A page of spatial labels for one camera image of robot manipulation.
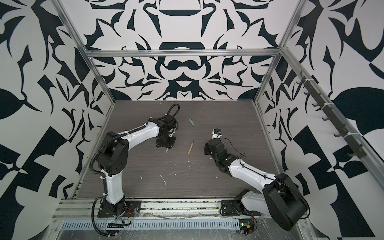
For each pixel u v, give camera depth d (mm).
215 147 649
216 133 761
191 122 1077
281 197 415
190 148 942
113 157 503
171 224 776
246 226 710
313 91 636
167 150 939
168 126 776
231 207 743
